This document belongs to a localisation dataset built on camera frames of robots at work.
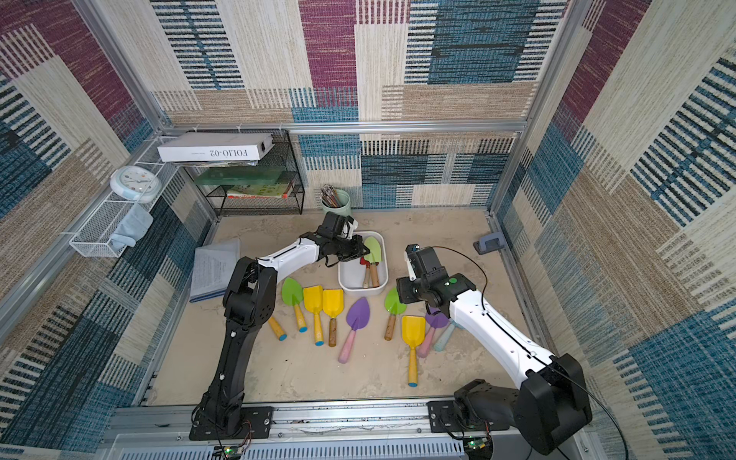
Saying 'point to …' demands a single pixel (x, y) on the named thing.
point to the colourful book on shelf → (258, 191)
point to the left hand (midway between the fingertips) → (370, 248)
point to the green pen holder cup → (344, 210)
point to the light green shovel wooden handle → (374, 257)
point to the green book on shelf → (238, 175)
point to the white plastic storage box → (351, 272)
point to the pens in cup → (330, 195)
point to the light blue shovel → (445, 334)
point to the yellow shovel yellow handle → (313, 301)
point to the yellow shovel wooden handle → (333, 303)
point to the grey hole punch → (490, 242)
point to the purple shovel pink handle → (357, 317)
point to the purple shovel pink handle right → (436, 319)
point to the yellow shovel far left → (278, 331)
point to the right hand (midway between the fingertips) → (406, 282)
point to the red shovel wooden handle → (366, 277)
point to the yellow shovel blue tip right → (413, 328)
